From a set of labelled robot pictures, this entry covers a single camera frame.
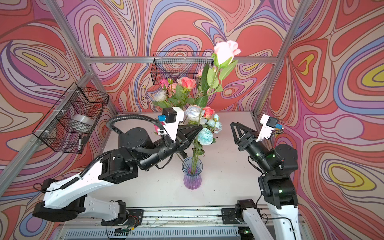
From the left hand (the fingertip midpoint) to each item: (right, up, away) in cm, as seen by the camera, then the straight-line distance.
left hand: (201, 127), depth 44 cm
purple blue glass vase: (-3, -21, +28) cm, 35 cm away
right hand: (+12, 0, +11) cm, 16 cm away
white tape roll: (-57, +4, +29) cm, 65 cm away
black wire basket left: (-62, +1, +27) cm, 68 cm away
